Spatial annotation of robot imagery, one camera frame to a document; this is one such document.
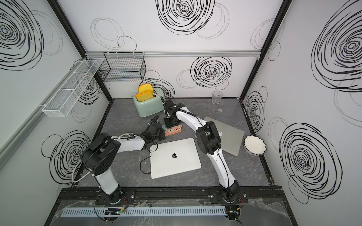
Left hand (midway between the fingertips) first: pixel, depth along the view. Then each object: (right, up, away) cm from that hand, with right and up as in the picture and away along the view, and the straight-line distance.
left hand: (163, 134), depth 97 cm
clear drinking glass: (+42, +29, +19) cm, 54 cm away
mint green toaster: (-10, +19, +6) cm, 22 cm away
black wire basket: (-28, +47, -1) cm, 54 cm away
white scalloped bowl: (+61, -7, -6) cm, 61 cm away
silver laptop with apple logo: (+8, -13, -10) cm, 19 cm away
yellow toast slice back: (-13, +33, 0) cm, 35 cm away
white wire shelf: (-49, +24, -22) cm, 59 cm away
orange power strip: (+7, +3, 0) cm, 7 cm away
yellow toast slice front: (-12, +26, -3) cm, 29 cm away
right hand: (+5, +7, 0) cm, 8 cm away
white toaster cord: (-4, +26, +2) cm, 26 cm away
